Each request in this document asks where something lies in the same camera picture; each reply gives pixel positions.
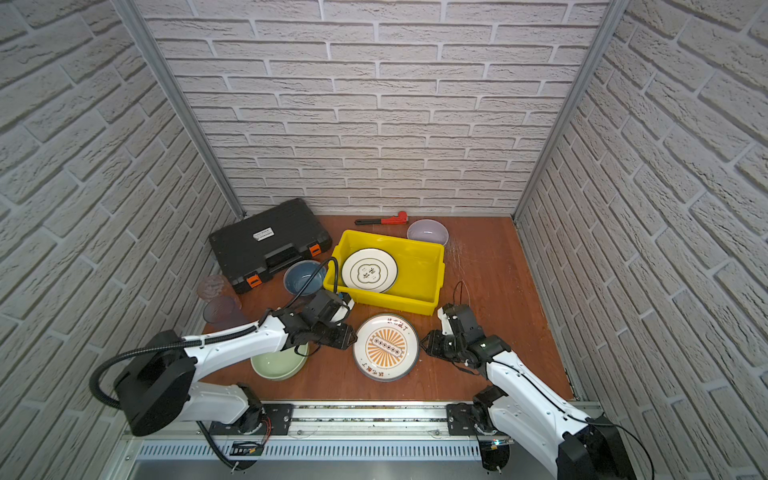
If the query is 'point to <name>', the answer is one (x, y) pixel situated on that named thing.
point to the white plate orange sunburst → (386, 347)
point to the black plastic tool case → (254, 250)
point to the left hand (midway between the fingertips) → (356, 335)
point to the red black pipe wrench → (401, 218)
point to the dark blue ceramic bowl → (298, 273)
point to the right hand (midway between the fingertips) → (424, 343)
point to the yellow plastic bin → (419, 277)
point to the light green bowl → (280, 365)
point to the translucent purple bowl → (428, 230)
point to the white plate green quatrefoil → (370, 270)
